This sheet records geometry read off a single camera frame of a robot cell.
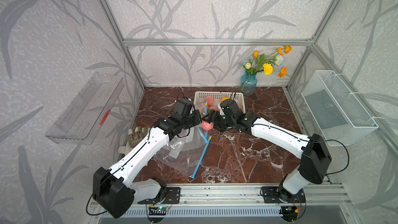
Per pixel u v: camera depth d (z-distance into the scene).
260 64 1.01
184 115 0.58
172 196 0.72
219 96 1.11
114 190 0.37
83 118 0.68
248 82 1.09
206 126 0.74
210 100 1.04
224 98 1.09
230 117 0.61
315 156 0.43
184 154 0.87
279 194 0.65
